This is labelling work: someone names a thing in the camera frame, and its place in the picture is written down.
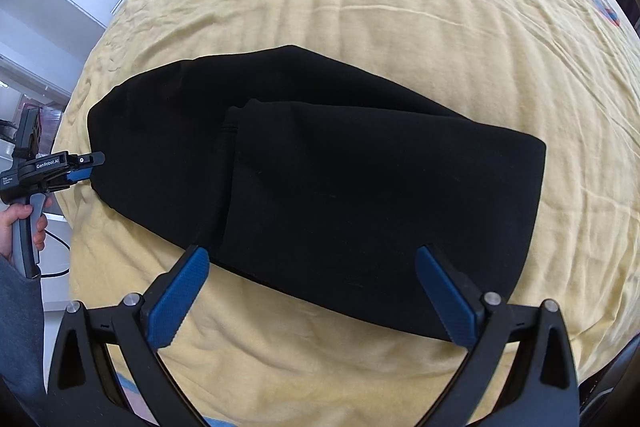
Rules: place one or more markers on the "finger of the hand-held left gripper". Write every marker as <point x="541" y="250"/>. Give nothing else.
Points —
<point x="77" y="177"/>
<point x="87" y="159"/>

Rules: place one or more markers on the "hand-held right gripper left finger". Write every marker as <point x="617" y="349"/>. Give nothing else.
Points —
<point x="182" y="282"/>

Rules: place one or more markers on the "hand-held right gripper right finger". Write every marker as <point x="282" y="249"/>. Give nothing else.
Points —
<point x="447" y="294"/>

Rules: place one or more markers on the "black pants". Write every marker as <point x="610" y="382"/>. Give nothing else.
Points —
<point x="325" y="187"/>

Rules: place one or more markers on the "person's left forearm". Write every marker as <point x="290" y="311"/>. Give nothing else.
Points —
<point x="25" y="332"/>

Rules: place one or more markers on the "person's left hand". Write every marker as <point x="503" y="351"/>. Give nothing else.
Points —
<point x="9" y="232"/>

